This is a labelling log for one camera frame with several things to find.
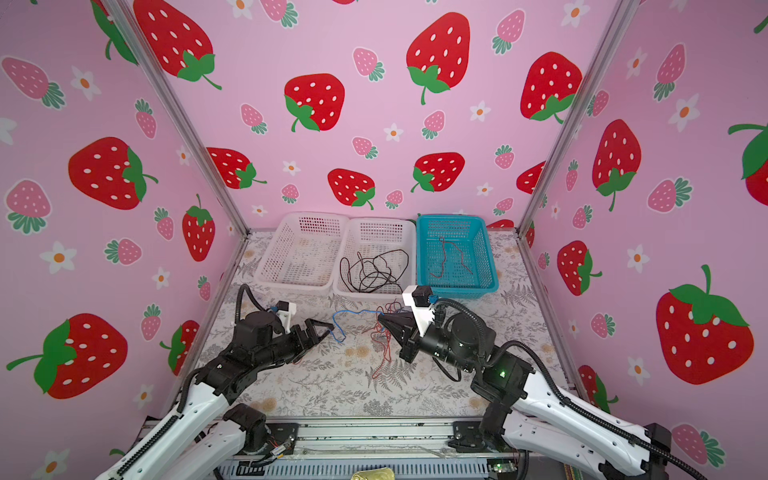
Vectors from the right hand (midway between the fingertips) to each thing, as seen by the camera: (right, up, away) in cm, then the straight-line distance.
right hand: (378, 318), depth 59 cm
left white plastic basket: (-34, +14, +55) cm, 66 cm away
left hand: (-14, -7, +16) cm, 23 cm away
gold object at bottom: (+1, -36, +7) cm, 37 cm away
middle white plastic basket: (-6, +21, +60) cm, 64 cm away
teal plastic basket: (+26, +13, +55) cm, 63 cm away
